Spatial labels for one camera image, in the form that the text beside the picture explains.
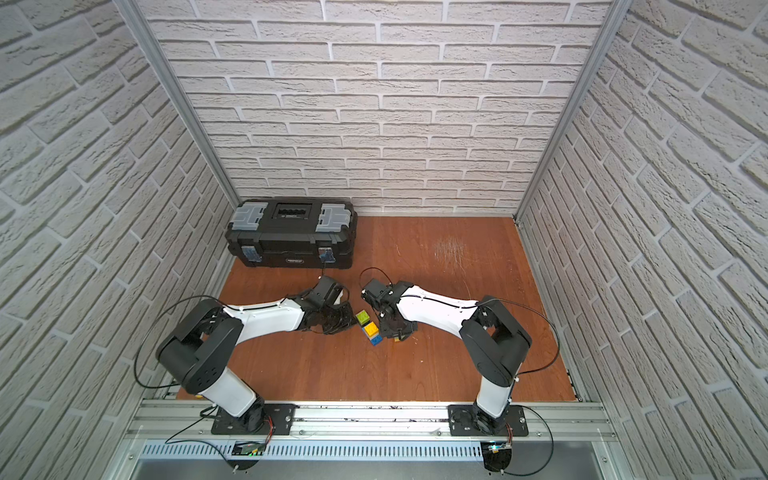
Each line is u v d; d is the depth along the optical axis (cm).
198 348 45
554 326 96
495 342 46
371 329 85
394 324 73
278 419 73
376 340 85
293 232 93
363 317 87
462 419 74
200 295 100
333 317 78
